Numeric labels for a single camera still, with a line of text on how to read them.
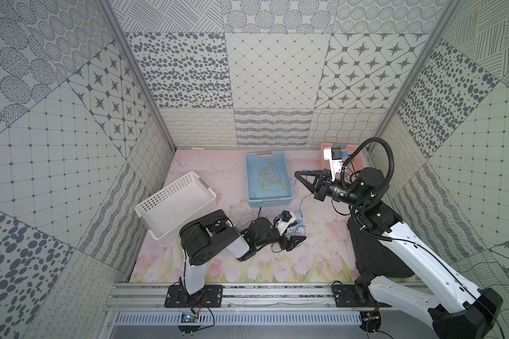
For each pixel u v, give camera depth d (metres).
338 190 0.55
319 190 0.55
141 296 0.77
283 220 0.73
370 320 0.72
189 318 0.71
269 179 1.08
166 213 0.97
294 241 0.75
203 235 0.51
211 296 0.73
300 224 0.79
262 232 0.69
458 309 0.38
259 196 1.02
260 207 0.98
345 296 0.74
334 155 0.55
